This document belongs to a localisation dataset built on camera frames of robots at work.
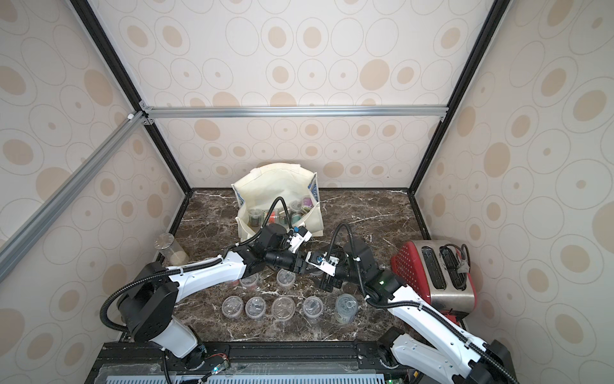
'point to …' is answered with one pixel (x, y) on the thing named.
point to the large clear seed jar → (346, 307)
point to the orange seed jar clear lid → (285, 278)
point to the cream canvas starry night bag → (285, 194)
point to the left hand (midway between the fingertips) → (323, 269)
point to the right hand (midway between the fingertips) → (327, 257)
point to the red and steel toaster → (440, 272)
